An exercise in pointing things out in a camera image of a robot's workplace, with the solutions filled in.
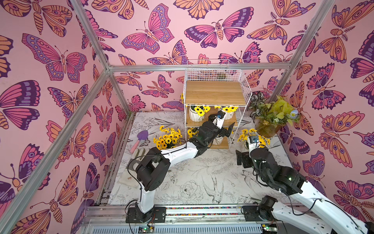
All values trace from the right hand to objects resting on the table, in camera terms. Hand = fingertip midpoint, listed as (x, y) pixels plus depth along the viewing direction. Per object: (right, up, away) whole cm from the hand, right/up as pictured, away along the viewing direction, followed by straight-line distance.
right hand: (246, 149), depth 72 cm
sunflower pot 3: (-9, +2, +23) cm, 25 cm away
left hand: (-6, +16, +7) cm, 18 cm away
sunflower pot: (-24, +18, +3) cm, 30 cm away
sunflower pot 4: (+9, +7, +23) cm, 26 cm away
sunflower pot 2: (-39, +4, +16) cm, 43 cm away
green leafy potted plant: (+22, +17, +18) cm, 33 cm away
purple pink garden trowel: (-63, +4, +34) cm, 72 cm away
